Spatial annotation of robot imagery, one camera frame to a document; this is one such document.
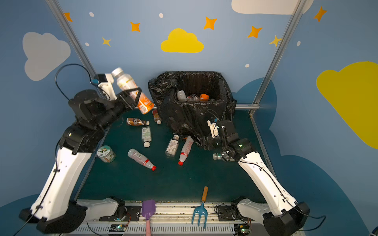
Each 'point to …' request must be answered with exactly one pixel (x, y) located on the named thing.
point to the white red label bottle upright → (187, 144)
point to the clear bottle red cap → (141, 158)
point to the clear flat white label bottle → (173, 146)
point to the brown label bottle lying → (135, 122)
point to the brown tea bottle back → (156, 117)
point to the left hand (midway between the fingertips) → (138, 93)
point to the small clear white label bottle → (146, 136)
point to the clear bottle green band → (219, 156)
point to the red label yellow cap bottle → (193, 98)
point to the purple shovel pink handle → (148, 209)
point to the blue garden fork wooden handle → (202, 209)
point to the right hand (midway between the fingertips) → (207, 137)
